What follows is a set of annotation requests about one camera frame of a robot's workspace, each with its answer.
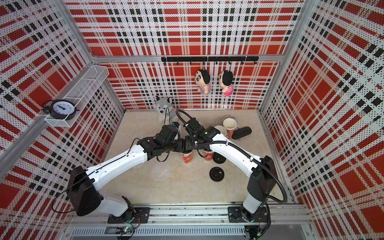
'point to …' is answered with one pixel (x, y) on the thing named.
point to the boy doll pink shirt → (225, 81)
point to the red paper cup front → (209, 156)
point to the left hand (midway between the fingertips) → (184, 144)
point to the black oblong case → (241, 132)
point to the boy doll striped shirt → (202, 78)
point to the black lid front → (216, 174)
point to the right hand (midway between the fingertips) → (191, 144)
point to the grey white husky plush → (167, 114)
